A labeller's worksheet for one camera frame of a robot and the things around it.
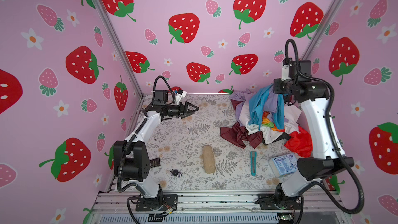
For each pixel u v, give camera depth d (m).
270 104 0.81
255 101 0.80
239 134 0.92
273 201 0.73
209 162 0.84
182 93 0.78
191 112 0.74
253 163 0.86
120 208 0.73
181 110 0.72
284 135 0.95
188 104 0.73
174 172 0.82
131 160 0.45
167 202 0.73
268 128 0.89
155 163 0.85
